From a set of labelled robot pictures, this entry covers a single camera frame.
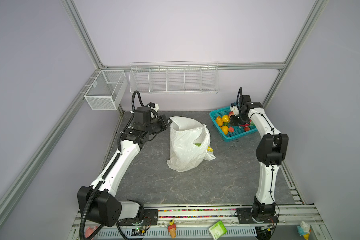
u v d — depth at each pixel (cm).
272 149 57
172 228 69
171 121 75
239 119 79
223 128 102
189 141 69
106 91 99
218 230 69
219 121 106
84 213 35
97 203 39
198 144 71
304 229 68
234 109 91
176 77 97
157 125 65
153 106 70
